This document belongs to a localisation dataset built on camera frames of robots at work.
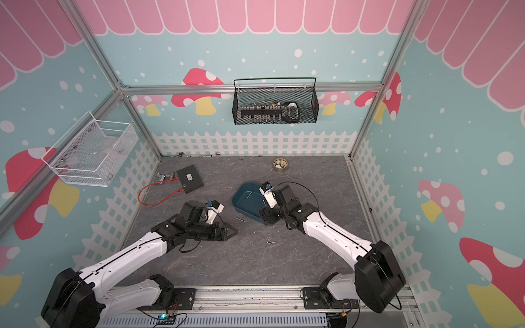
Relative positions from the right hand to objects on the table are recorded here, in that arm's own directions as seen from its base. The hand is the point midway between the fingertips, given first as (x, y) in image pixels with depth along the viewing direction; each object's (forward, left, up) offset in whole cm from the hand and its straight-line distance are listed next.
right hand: (267, 206), depth 83 cm
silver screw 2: (-10, -1, -14) cm, 17 cm away
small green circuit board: (-36, +37, -16) cm, 54 cm away
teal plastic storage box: (+13, +10, -14) cm, 21 cm away
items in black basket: (+36, +2, +21) cm, 42 cm away
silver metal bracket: (+26, +57, -11) cm, 64 cm away
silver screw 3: (-8, 0, -14) cm, 16 cm away
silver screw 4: (+15, +9, -13) cm, 22 cm away
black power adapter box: (+25, +42, -12) cm, 50 cm away
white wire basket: (+11, +64, +22) cm, 68 cm away
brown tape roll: (+35, -7, -13) cm, 38 cm away
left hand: (-11, +15, -3) cm, 19 cm away
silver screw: (+1, +13, -13) cm, 18 cm away
